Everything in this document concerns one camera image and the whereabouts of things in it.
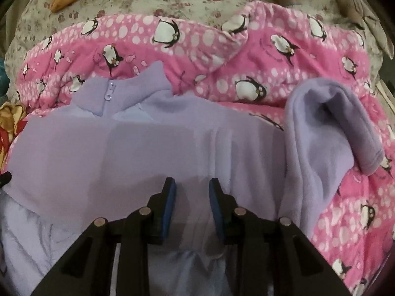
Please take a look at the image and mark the yellow red cartoon cloth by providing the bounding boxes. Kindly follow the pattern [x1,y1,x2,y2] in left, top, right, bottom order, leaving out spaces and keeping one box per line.
[0,102,27,172]

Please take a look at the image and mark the lavender zip-up jacket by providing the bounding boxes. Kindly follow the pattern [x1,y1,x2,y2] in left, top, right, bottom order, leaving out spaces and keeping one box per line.
[1,62,384,295]

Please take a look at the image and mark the pink penguin print quilt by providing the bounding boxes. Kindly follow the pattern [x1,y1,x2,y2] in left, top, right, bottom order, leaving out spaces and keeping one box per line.
[16,1,394,295]

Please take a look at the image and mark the floral bed sheet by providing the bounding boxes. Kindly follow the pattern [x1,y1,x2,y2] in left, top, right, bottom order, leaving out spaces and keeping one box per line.
[1,0,387,81]

